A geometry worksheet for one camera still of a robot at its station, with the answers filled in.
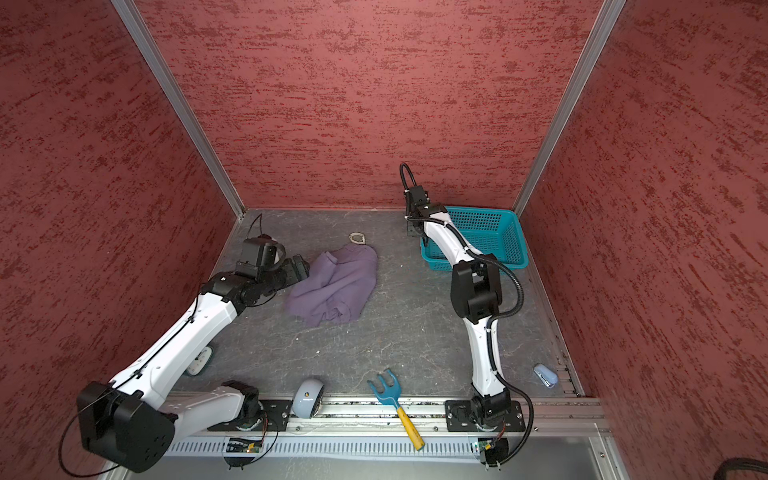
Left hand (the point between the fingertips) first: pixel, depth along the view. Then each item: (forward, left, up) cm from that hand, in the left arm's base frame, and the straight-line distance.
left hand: (297, 276), depth 81 cm
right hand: (+22, -36, -6) cm, 43 cm away
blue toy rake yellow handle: (-26, -27, -15) cm, 40 cm away
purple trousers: (+1, -9, -7) cm, 12 cm away
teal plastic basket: (+32, -62, -15) cm, 72 cm away
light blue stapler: (-22, -69, -14) cm, 74 cm away
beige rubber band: (+28, -13, -16) cm, 34 cm away
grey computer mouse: (-29, -7, -8) cm, 30 cm away
